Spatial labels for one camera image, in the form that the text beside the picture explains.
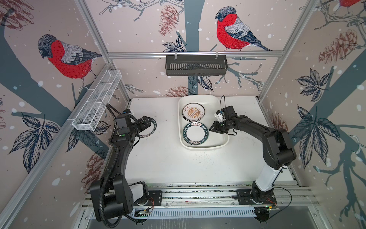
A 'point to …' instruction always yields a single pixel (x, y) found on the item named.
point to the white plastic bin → (212, 104)
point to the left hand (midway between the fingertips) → (144, 120)
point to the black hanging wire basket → (198, 65)
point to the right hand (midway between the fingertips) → (210, 130)
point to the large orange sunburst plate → (193, 111)
